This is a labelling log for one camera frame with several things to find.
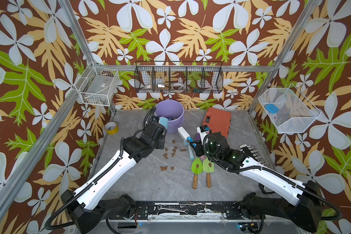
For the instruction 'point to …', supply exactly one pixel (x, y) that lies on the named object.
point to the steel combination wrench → (160, 208)
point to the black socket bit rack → (256, 154)
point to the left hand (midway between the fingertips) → (160, 136)
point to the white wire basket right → (288, 109)
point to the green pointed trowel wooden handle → (196, 167)
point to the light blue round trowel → (164, 121)
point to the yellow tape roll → (111, 128)
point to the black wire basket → (179, 77)
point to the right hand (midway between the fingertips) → (189, 142)
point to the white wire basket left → (97, 85)
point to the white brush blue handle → (185, 134)
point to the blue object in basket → (272, 108)
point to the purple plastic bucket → (174, 111)
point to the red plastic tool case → (218, 120)
